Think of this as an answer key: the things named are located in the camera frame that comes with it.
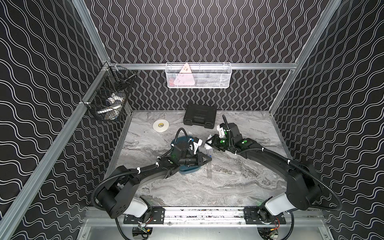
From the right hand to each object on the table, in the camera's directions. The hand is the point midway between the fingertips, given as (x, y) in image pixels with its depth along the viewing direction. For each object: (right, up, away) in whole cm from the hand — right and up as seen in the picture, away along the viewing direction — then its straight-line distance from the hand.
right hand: (206, 141), depth 84 cm
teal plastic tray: (-11, -12, -12) cm, 21 cm away
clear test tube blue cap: (+1, -4, -4) cm, 6 cm away
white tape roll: (-31, +9, +26) cm, 42 cm away
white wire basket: (+2, +52, +42) cm, 67 cm away
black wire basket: (-55, +23, 0) cm, 60 cm away
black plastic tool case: (-1, +16, +23) cm, 28 cm away
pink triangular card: (-12, +38, +6) cm, 40 cm away
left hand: (+2, -7, -8) cm, 11 cm away
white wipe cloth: (0, -2, -3) cm, 4 cm away
